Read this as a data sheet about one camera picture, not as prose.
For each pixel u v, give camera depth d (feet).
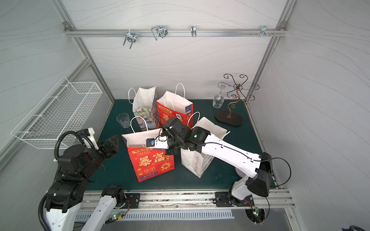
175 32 2.59
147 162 2.37
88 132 1.74
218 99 3.00
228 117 3.53
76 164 1.41
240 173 2.55
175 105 3.14
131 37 2.57
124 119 3.42
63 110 2.36
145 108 2.69
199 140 1.54
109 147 1.83
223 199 2.40
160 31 2.51
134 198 2.41
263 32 2.53
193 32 2.57
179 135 1.64
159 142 1.80
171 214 2.31
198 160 2.25
